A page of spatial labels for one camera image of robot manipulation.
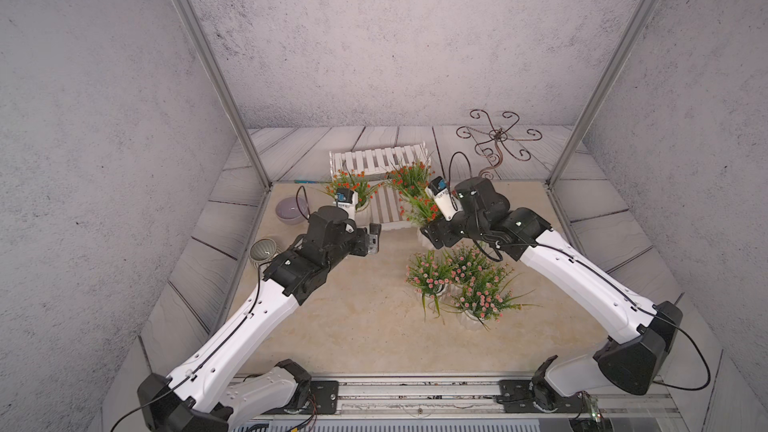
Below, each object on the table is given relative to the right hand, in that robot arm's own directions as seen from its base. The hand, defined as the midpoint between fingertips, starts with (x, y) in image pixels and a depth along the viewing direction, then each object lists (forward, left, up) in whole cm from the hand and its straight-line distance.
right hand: (436, 219), depth 74 cm
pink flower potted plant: (-8, +1, -14) cm, 16 cm away
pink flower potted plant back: (-5, -9, -14) cm, 18 cm away
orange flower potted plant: (+16, +21, -3) cm, 27 cm away
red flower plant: (-2, +4, +5) cm, 7 cm away
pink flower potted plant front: (-14, -12, -13) cm, 23 cm away
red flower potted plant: (+14, +6, -2) cm, 16 cm away
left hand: (-2, +16, 0) cm, 16 cm away
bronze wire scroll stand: (+30, -21, +2) cm, 36 cm away
